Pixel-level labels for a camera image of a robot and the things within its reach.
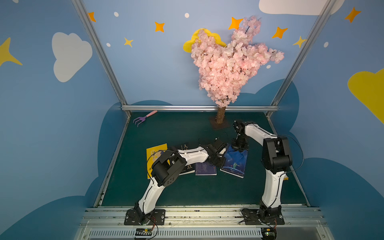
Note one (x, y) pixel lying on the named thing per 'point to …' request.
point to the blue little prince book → (237, 170)
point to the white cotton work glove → (286, 177)
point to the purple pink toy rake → (139, 120)
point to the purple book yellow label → (205, 169)
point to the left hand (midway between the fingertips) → (224, 162)
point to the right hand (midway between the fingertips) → (237, 149)
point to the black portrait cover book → (189, 168)
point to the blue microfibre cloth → (233, 156)
